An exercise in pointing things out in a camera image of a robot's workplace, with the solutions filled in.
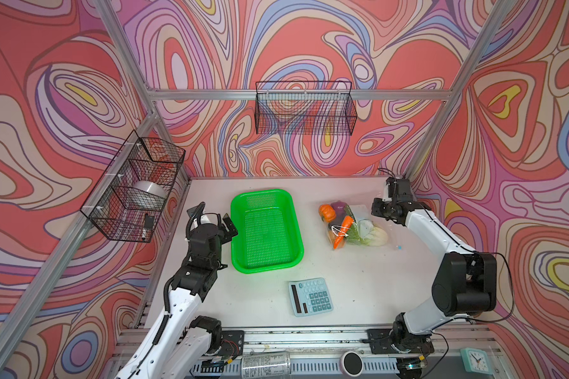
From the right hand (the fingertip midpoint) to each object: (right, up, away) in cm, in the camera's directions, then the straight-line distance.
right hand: (379, 211), depth 91 cm
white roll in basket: (-79, +7, -22) cm, 82 cm away
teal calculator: (-28, -30, -10) cm, 42 cm away
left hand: (-59, -2, -15) cm, 61 cm away
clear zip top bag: (-11, -5, -3) cm, 13 cm away
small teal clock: (+20, -44, -22) cm, 53 cm away
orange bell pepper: (-20, -1, +2) cm, 20 cm away
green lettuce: (-6, -8, -2) cm, 11 cm away
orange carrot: (-13, -5, -2) cm, 14 cm away
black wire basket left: (-87, +4, -17) cm, 89 cm away
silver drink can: (-41, -42, -26) cm, 64 cm away
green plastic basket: (-44, -11, +7) cm, 46 cm away
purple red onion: (-15, 0, +2) cm, 15 cm away
